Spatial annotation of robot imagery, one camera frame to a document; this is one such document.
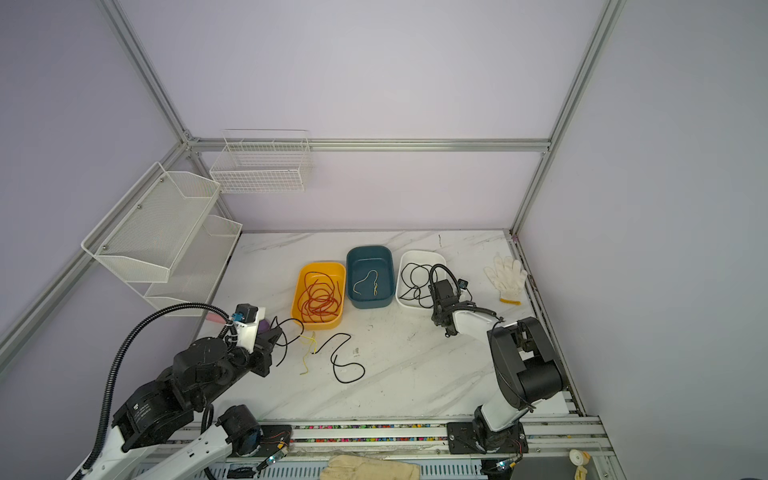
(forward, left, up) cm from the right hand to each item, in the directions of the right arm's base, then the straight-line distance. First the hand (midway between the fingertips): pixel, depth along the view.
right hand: (448, 312), depth 96 cm
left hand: (-20, +43, +24) cm, 53 cm away
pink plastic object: (-4, +75, +2) cm, 75 cm away
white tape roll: (-39, -27, -1) cm, 48 cm away
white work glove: (+16, -24, -3) cm, 29 cm away
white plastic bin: (+17, +9, -1) cm, 19 cm away
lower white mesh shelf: (+6, +81, +12) cm, 82 cm away
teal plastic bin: (+15, +27, 0) cm, 30 cm away
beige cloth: (-42, +25, -1) cm, 48 cm away
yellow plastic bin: (+15, +38, +2) cm, 41 cm away
